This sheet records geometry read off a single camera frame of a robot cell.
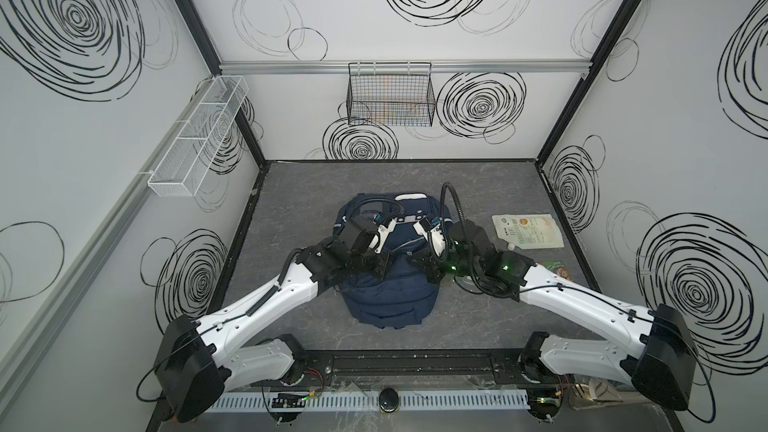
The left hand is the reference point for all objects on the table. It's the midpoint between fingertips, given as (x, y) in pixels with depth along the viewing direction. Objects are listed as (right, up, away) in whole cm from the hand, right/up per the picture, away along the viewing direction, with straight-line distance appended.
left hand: (398, 257), depth 75 cm
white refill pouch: (+45, +3, +24) cm, 51 cm away
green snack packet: (+50, -7, +16) cm, 53 cm away
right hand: (+2, -1, -4) cm, 4 cm away
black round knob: (-2, -27, -13) cm, 30 cm away
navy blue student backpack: (+1, -10, -1) cm, 10 cm away
